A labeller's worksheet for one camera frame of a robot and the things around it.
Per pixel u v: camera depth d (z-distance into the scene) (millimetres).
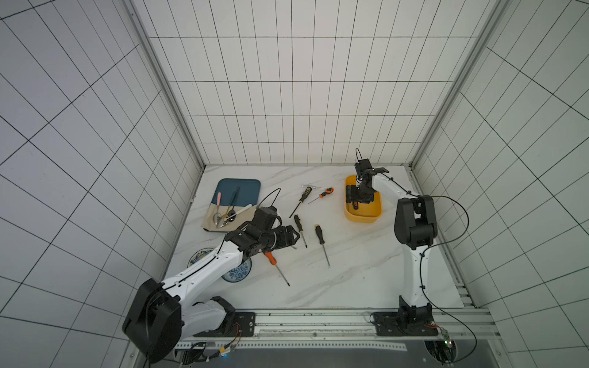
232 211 1001
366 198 890
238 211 979
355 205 1012
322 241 920
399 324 719
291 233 727
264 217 622
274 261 856
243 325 722
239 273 833
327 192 1069
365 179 782
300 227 952
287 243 700
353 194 921
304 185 1101
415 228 582
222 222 976
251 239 591
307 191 1067
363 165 854
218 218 986
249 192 1075
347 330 727
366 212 990
